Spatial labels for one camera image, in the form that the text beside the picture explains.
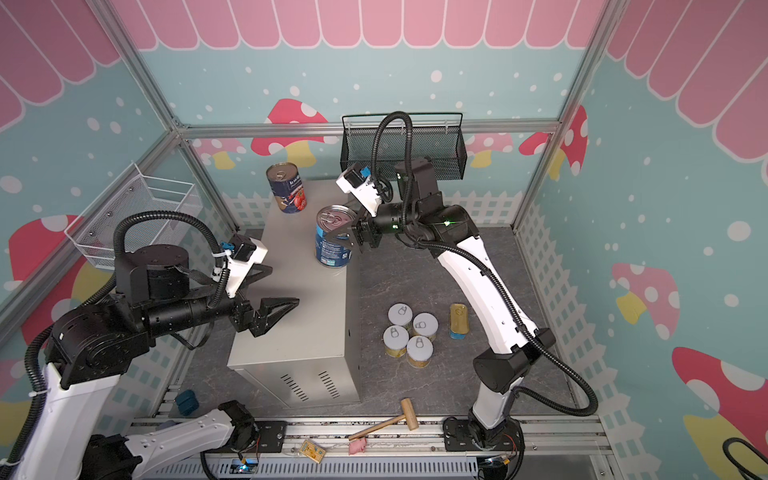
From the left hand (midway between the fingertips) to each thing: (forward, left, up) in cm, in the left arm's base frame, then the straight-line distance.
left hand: (280, 293), depth 55 cm
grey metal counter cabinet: (-10, -6, -5) cm, 13 cm away
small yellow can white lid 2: (+11, -31, -34) cm, 47 cm away
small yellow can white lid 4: (+3, -28, -34) cm, 45 cm away
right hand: (+14, -9, +5) cm, 17 cm away
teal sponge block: (-11, +34, -39) cm, 53 cm away
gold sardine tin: (+10, -39, -29) cm, 50 cm away
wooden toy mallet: (-12, -25, -38) cm, 47 cm away
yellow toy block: (-20, -2, -39) cm, 44 cm away
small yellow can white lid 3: (+7, -21, -35) cm, 41 cm away
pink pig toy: (-20, -13, -37) cm, 44 cm away
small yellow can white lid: (+15, -23, -34) cm, 43 cm away
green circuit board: (-24, +15, -42) cm, 50 cm away
